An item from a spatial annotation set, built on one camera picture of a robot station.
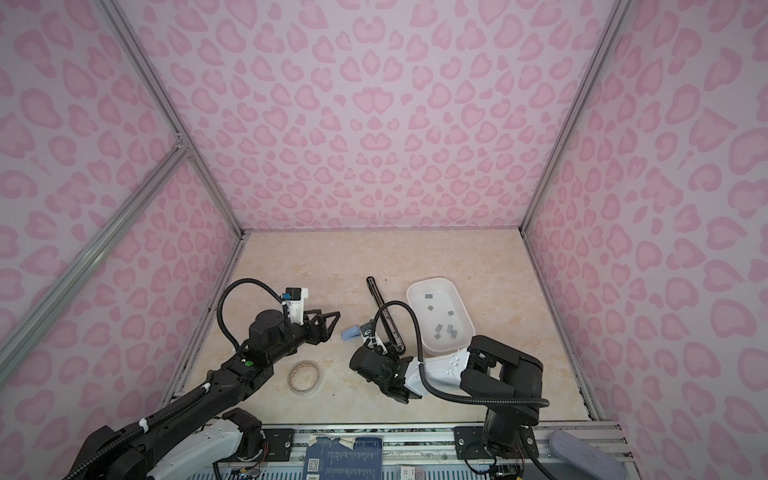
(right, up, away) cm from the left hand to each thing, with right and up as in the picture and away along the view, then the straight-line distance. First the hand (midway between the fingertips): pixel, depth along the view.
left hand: (332, 309), depth 80 cm
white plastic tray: (+33, -6, +17) cm, 37 cm away
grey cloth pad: (+62, -32, -11) cm, 71 cm away
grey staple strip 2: (+35, -9, +13) cm, 38 cm away
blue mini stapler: (+3, -9, +11) cm, 14 cm away
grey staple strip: (+28, +1, +21) cm, 35 cm away
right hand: (+10, -13, +7) cm, 18 cm away
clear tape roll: (-9, -20, +4) cm, 22 cm away
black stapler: (+16, -9, +10) cm, 21 cm away
